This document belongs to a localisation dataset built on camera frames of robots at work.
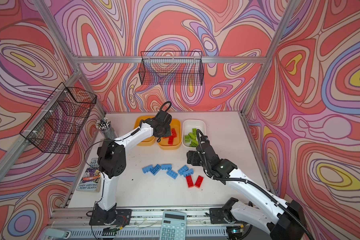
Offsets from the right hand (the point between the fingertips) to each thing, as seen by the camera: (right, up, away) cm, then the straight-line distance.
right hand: (195, 157), depth 79 cm
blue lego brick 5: (-23, -9, +9) cm, 26 cm away
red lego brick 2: (-15, +8, +22) cm, 28 cm away
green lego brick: (+2, +13, +26) cm, 29 cm away
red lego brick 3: (-3, -15, +5) cm, 16 cm away
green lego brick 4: (+1, +5, +19) cm, 20 cm away
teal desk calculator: (-11, -30, -10) cm, 34 cm away
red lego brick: (-12, +12, +22) cm, 28 cm away
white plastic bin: (-2, +17, +27) cm, 32 cm away
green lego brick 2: (-3, +8, +22) cm, 23 cm away
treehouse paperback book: (-58, -14, +4) cm, 60 cm away
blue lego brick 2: (-6, -9, +9) cm, 14 cm away
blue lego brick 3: (-3, -10, +7) cm, 13 cm away
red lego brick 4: (+3, -14, +4) cm, 15 cm away
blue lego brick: (-13, -11, +7) cm, 19 cm away
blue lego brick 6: (-28, -9, +9) cm, 31 cm away
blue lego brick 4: (-17, -7, +9) cm, 20 cm away
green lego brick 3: (0, +10, +23) cm, 25 cm away
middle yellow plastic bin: (-19, +5, +18) cm, 27 cm away
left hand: (-15, +14, +17) cm, 27 cm away
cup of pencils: (-54, +17, +9) cm, 57 cm away
